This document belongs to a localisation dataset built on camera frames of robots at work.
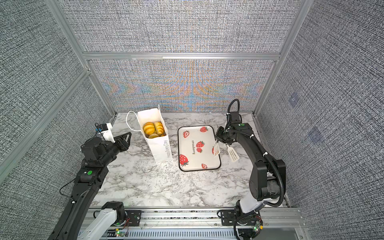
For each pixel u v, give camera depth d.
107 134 0.62
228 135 0.80
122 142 0.63
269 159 0.45
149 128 0.88
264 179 0.45
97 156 0.52
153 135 0.88
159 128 0.85
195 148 1.00
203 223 0.73
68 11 0.73
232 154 0.83
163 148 0.80
